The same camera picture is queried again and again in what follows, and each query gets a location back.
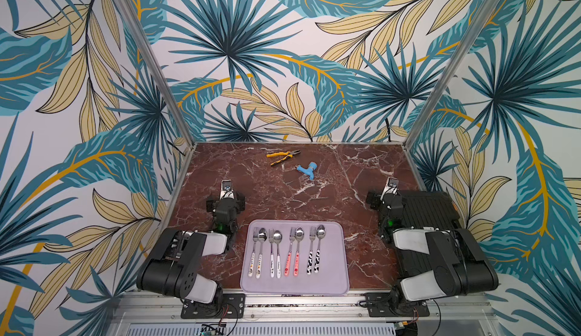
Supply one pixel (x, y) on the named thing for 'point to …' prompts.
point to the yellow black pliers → (289, 154)
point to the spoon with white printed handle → (262, 237)
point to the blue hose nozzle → (312, 166)
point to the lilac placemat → (332, 278)
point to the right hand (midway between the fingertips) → (387, 190)
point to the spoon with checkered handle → (321, 232)
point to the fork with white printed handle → (253, 259)
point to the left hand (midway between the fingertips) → (225, 194)
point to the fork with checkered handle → (312, 233)
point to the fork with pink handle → (292, 234)
